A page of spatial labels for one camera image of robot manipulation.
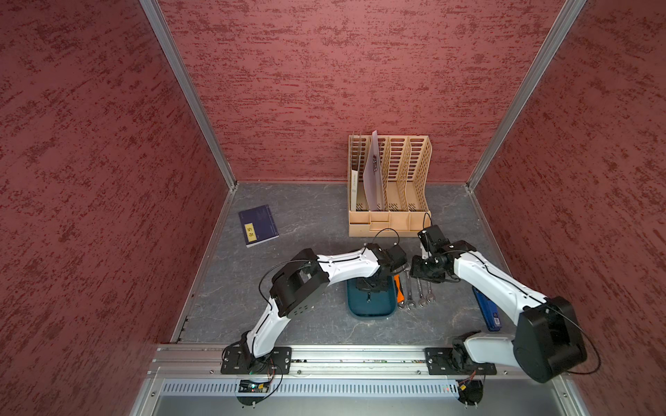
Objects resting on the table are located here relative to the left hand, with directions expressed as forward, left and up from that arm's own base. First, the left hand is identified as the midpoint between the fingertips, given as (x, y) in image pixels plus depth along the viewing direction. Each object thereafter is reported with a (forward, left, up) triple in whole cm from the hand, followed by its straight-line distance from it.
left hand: (370, 291), depth 87 cm
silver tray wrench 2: (-3, +1, 0) cm, 3 cm away
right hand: (+3, -15, +5) cm, 16 cm away
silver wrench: (-4, -13, 0) cm, 14 cm away
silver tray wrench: (-1, -21, -1) cm, 21 cm away
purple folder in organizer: (+40, -2, +16) cm, 43 cm away
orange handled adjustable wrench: (-1, -10, 0) cm, 10 cm away
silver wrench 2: (-3, -17, 0) cm, 18 cm away
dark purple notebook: (+28, +46, -1) cm, 54 cm away
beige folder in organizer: (+29, +6, +27) cm, 40 cm away
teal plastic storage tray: (-5, -4, 0) cm, 6 cm away
